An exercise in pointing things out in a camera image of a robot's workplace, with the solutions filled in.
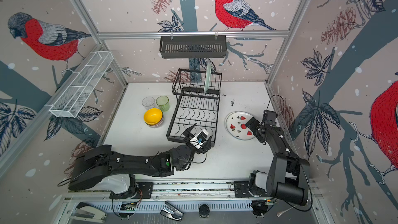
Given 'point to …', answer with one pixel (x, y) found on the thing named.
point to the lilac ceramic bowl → (157, 125)
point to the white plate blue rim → (235, 125)
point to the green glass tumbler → (163, 102)
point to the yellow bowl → (153, 116)
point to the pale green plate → (208, 76)
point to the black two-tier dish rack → (196, 104)
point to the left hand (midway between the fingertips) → (202, 131)
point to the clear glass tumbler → (148, 102)
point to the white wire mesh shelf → (71, 101)
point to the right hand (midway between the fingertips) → (251, 128)
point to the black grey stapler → (85, 213)
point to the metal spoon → (279, 214)
